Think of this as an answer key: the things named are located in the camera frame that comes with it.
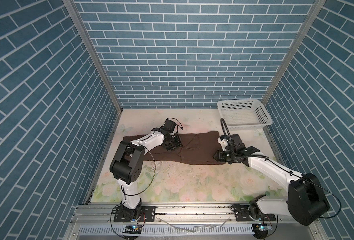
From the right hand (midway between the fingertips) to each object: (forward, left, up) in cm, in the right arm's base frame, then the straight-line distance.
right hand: (213, 154), depth 86 cm
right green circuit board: (-32, -24, -10) cm, 41 cm away
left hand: (+6, +19, -2) cm, 20 cm away
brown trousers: (+7, +10, -6) cm, 13 cm away
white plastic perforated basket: (+43, -28, -9) cm, 52 cm away
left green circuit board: (-38, +39, -11) cm, 56 cm away
